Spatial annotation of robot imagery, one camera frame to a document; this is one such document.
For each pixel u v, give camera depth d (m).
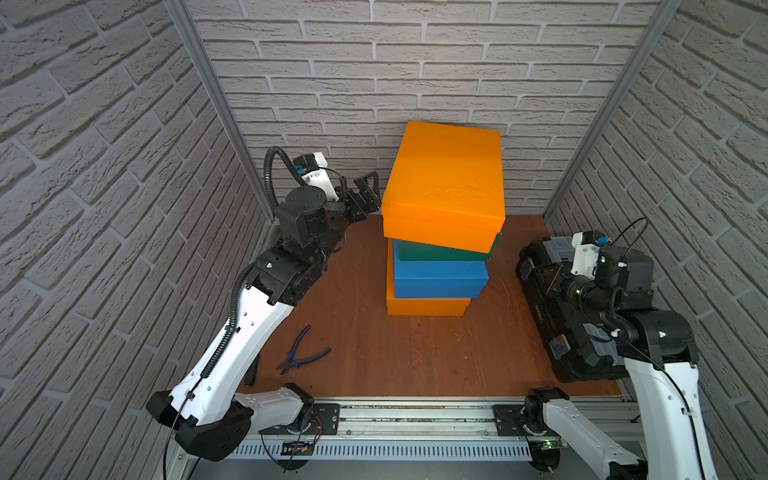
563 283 0.54
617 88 0.83
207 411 0.36
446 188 0.61
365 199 0.51
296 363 0.81
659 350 0.37
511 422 0.73
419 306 0.88
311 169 0.47
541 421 0.64
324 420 0.73
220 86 0.84
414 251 0.64
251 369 0.81
